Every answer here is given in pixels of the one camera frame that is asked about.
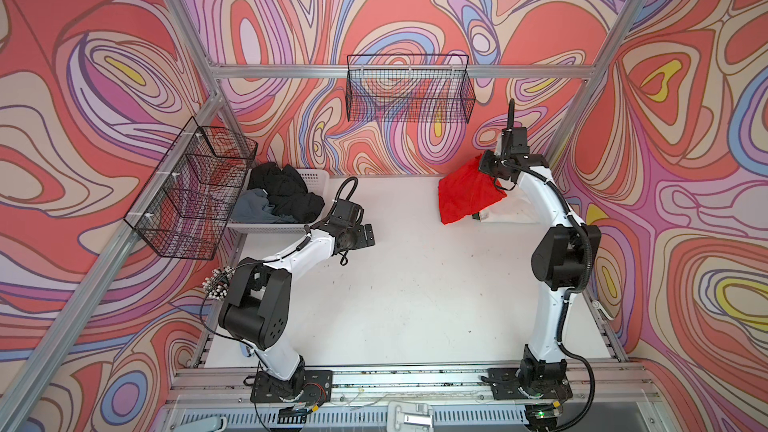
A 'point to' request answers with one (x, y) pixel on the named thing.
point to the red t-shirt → (467, 191)
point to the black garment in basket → (287, 192)
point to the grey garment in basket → (253, 207)
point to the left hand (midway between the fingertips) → (363, 236)
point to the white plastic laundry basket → (316, 181)
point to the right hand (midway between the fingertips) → (485, 168)
